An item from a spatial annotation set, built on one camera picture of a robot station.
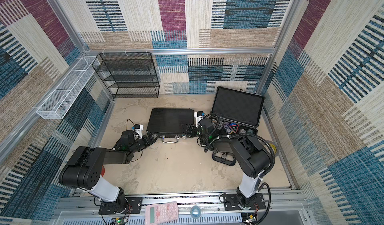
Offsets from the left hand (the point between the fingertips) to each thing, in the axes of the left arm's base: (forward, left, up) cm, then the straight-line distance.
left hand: (156, 137), depth 93 cm
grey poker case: (+14, -50, +4) cm, 52 cm away
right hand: (+4, -20, +4) cm, 20 cm away
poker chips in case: (+6, -48, -1) cm, 48 cm away
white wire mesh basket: (0, +41, +29) cm, 50 cm away
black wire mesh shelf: (+42, +22, +16) cm, 50 cm away
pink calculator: (-39, -6, -3) cm, 39 cm away
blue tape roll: (-38, -23, -5) cm, 45 cm away
